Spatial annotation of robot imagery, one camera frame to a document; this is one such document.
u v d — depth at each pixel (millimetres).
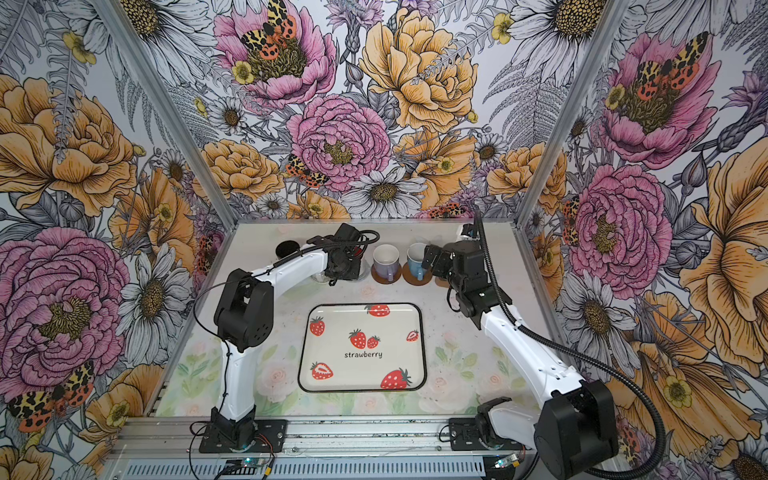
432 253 730
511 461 714
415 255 995
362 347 894
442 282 1046
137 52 774
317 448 733
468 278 604
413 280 1020
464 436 737
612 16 717
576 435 393
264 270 591
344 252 761
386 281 1015
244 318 550
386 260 1037
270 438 739
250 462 711
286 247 1017
